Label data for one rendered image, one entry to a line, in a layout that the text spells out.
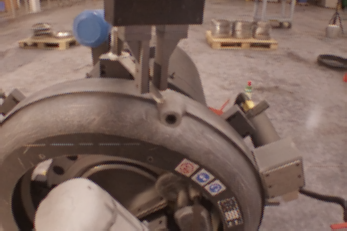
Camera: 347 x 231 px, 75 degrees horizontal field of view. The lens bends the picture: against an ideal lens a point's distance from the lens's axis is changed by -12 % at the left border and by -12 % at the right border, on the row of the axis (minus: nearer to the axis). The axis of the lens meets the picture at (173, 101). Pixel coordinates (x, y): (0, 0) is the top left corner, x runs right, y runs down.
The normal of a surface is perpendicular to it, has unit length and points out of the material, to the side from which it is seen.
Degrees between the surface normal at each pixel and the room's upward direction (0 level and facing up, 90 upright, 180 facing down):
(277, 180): 90
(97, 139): 90
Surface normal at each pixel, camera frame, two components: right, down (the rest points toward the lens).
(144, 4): 0.46, 0.44
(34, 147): 0.00, 0.46
